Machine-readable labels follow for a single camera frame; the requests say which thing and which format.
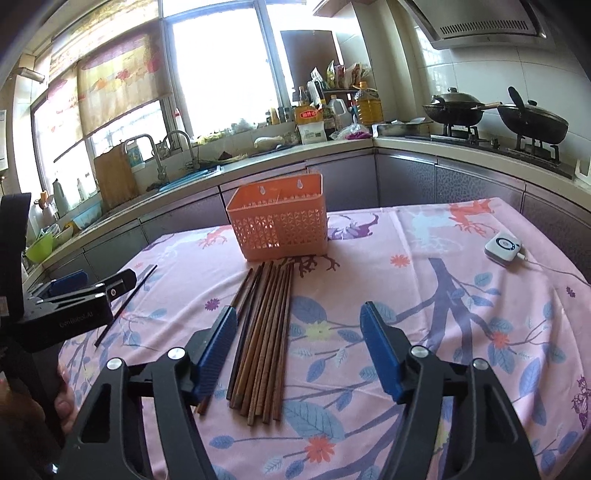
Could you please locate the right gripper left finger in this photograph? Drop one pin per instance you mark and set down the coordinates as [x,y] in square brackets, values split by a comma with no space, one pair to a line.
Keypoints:
[108,439]

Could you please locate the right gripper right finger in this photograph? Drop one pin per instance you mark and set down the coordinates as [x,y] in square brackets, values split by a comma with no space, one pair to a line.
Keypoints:
[487,439]

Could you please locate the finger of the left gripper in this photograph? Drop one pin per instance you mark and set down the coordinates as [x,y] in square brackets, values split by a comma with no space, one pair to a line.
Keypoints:
[64,285]
[118,284]

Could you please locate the person's left hand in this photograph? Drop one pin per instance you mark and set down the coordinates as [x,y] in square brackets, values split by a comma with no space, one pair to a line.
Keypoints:
[25,418]

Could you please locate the lone black chopstick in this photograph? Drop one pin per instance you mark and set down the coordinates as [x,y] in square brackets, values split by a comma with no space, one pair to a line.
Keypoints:
[143,277]

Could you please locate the green plastic bowl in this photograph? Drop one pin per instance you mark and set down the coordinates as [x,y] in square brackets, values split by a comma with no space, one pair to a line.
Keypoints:
[41,249]

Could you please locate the wooden cutting board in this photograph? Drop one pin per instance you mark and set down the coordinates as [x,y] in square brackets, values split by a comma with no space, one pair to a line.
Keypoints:
[116,181]

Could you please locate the pink floral tablecloth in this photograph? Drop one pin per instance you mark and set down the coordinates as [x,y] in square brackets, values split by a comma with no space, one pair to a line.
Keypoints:
[426,270]

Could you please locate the orange plastic utensil basket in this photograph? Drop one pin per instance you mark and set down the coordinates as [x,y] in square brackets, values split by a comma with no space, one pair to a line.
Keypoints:
[280,217]

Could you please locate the small white grey device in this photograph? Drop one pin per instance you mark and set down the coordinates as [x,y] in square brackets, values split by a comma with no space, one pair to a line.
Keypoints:
[503,248]

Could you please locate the patterned roller blind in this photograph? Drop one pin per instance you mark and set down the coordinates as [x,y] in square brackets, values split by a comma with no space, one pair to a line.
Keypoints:
[122,75]

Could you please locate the white food package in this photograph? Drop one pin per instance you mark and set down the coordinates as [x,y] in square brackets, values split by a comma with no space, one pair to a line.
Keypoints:
[312,133]

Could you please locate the white plastic jug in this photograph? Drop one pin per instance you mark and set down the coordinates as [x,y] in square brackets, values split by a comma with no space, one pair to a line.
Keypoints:
[343,118]

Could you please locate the gas stove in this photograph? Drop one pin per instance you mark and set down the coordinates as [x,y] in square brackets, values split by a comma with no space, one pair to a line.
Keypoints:
[533,152]

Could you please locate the yellow cooking oil bottle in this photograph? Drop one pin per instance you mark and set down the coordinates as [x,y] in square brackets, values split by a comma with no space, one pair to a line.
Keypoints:
[368,105]

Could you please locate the steel tray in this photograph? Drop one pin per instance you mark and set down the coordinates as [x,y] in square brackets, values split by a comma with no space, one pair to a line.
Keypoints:
[399,128]

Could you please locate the black wok with lid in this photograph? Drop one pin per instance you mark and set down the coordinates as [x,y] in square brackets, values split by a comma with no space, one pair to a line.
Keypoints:
[455,108]

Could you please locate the range hood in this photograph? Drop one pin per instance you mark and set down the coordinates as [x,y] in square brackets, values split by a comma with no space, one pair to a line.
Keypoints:
[450,24]

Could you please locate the black wok with handle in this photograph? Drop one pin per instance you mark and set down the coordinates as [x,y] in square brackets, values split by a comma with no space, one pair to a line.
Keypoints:
[527,119]

